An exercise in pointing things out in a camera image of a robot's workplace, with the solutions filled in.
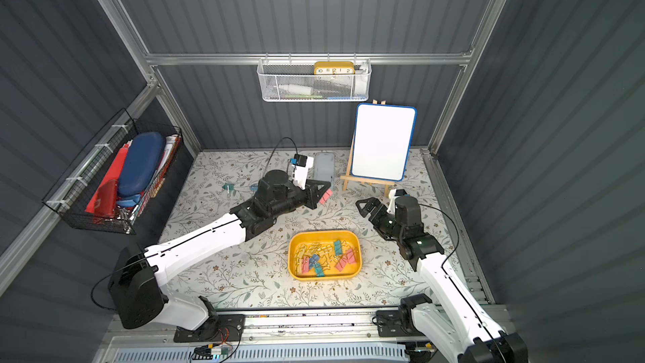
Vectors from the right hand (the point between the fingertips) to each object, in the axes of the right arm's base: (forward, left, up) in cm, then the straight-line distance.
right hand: (368, 208), depth 79 cm
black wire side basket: (-7, +76, +18) cm, 79 cm away
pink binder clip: (-12, +8, -17) cm, 22 cm away
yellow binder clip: (-8, +23, -16) cm, 29 cm away
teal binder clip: (+20, +55, -16) cm, 61 cm away
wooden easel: (+22, +4, -12) cm, 25 cm away
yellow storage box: (-9, +14, -17) cm, 24 cm away
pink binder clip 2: (-9, +5, -17) cm, 20 cm away
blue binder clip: (-11, +18, -16) cm, 26 cm away
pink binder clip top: (0, +13, +7) cm, 15 cm away
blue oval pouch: (+9, +68, +15) cm, 71 cm away
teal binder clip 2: (-14, +16, -16) cm, 27 cm away
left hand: (+1, +12, +11) cm, 16 cm away
